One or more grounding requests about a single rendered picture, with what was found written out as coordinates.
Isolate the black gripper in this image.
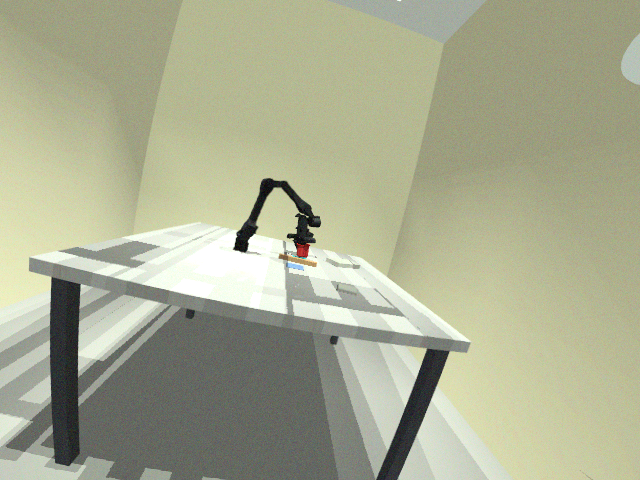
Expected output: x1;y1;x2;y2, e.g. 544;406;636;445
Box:
287;225;316;249

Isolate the tan wooden bar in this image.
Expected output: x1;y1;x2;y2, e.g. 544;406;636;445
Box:
278;253;317;267

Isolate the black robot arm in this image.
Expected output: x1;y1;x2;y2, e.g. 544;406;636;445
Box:
233;178;321;253

